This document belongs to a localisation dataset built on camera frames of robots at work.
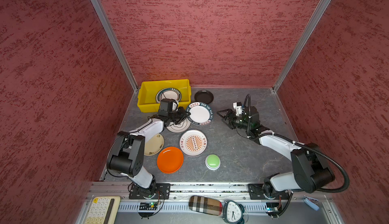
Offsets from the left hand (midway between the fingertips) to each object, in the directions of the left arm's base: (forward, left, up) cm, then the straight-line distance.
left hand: (191, 115), depth 89 cm
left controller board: (-44, +19, -13) cm, 50 cm away
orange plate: (-23, +12, -11) cm, 28 cm away
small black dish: (+27, -8, -12) cm, 31 cm away
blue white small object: (-42, -60, -11) cm, 74 cm away
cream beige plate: (-15, +22, -11) cm, 29 cm away
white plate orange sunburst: (-12, -2, -12) cm, 17 cm away
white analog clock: (-46, -21, -8) cm, 51 cm away
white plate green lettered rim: (+2, -6, -1) cm, 7 cm away
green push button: (-24, -13, -11) cm, 29 cm away
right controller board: (-44, -41, -12) cm, 61 cm away
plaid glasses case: (-44, -8, -9) cm, 46 cm away
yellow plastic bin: (+24, +36, -12) cm, 45 cm away
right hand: (-5, -15, +4) cm, 16 cm away
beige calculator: (-46, +39, -10) cm, 61 cm away
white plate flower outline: (-2, +7, -12) cm, 14 cm away
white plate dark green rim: (+27, +19, -10) cm, 34 cm away
